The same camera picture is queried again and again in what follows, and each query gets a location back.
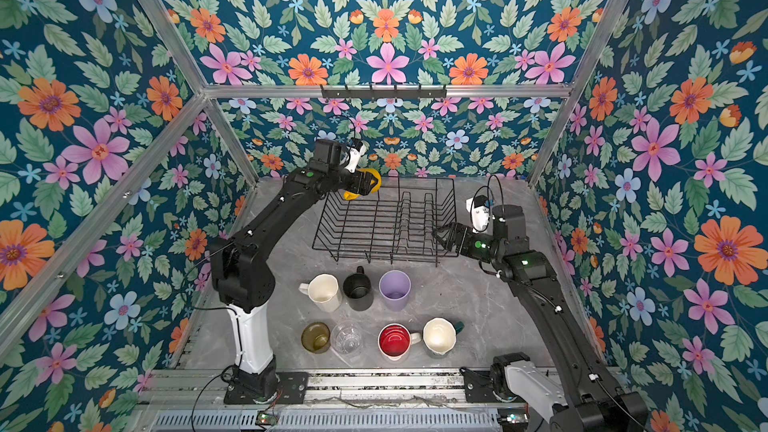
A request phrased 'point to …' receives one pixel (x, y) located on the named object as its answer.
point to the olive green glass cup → (316, 337)
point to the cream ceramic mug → (324, 290)
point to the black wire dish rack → (395, 222)
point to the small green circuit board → (266, 419)
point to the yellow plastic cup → (351, 196)
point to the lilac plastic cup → (395, 286)
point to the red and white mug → (395, 340)
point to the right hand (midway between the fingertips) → (443, 233)
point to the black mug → (358, 290)
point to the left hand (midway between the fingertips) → (369, 166)
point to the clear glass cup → (347, 338)
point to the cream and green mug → (439, 335)
